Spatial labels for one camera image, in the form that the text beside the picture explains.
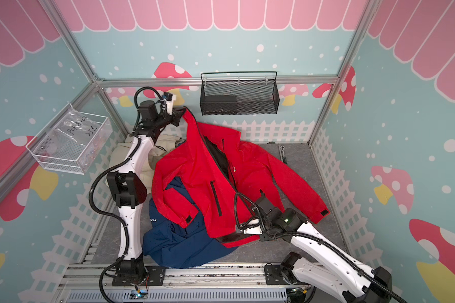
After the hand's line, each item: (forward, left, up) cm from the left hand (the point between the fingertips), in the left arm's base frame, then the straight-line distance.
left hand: (183, 109), depth 92 cm
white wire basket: (-27, +37, +4) cm, 46 cm away
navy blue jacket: (-57, -2, -25) cm, 62 cm away
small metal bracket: (+3, -54, -30) cm, 62 cm away
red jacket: (-26, -9, -21) cm, 34 cm away
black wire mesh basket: (+9, -27, +4) cm, 29 cm away
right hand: (-48, -37, -20) cm, 63 cm away
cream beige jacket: (-10, +39, -22) cm, 45 cm away
